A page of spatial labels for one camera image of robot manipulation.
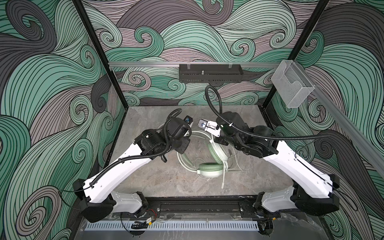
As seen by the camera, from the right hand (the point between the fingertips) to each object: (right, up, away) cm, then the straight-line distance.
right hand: (217, 123), depth 63 cm
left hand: (-14, -7, +4) cm, 16 cm away
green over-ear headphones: (-5, -18, -7) cm, 20 cm away
